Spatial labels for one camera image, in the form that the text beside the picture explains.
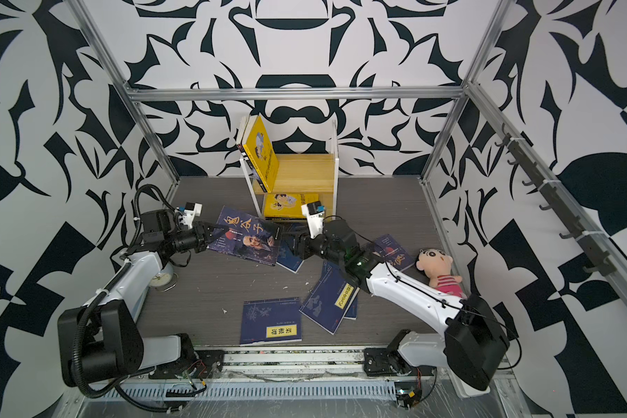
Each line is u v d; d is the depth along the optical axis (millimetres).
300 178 935
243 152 746
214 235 774
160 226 673
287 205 1020
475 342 406
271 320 818
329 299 852
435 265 871
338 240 577
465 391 665
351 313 828
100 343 414
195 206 789
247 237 822
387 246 976
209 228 764
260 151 821
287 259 936
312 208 653
